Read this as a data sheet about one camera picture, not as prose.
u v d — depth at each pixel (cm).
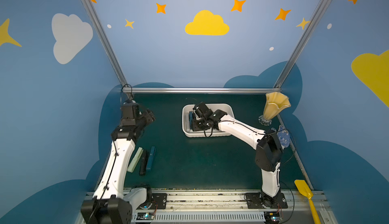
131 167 83
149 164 84
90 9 75
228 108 107
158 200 75
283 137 97
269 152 50
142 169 82
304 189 77
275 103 88
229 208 74
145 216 71
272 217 71
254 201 75
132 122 56
